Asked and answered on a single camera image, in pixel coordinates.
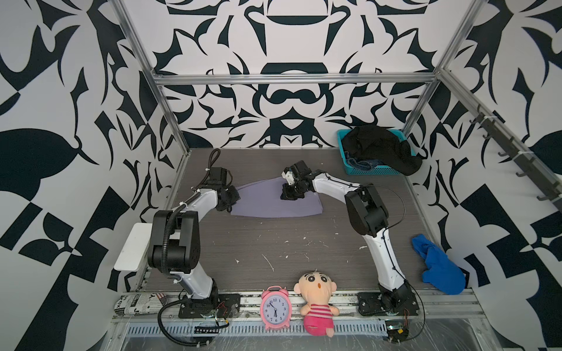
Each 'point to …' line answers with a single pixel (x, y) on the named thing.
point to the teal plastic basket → (380, 170)
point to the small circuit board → (396, 331)
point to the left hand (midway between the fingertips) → (232, 194)
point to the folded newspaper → (136, 303)
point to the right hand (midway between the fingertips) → (281, 192)
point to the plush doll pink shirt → (316, 287)
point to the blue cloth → (442, 272)
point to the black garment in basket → (380, 144)
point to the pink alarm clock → (276, 308)
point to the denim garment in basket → (364, 164)
